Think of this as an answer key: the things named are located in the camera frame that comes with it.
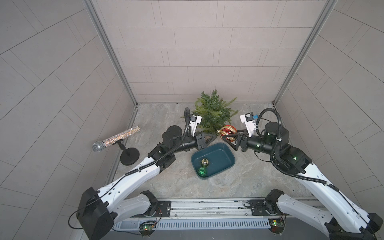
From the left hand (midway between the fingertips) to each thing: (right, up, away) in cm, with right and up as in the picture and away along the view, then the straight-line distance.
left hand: (216, 139), depth 63 cm
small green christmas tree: (0, +11, +6) cm, 13 cm away
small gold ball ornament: (-5, -17, +20) cm, 26 cm away
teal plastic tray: (+5, -15, +24) cm, 29 cm away
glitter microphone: (-52, -4, +3) cm, 53 cm away
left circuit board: (-30, -39, +1) cm, 49 cm away
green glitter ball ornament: (-6, -20, +16) cm, 26 cm away
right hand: (+4, +1, -1) cm, 4 cm away
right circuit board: (+29, -41, +5) cm, 50 cm away
